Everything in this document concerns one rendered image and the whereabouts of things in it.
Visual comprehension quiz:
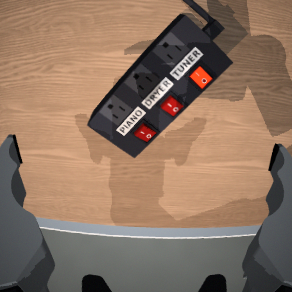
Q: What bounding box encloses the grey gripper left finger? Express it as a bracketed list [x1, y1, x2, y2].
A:
[0, 134, 55, 292]

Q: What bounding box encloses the black power strip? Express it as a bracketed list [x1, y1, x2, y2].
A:
[87, 0, 233, 158]

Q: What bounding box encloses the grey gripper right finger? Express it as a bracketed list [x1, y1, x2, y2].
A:
[242, 143, 292, 292]

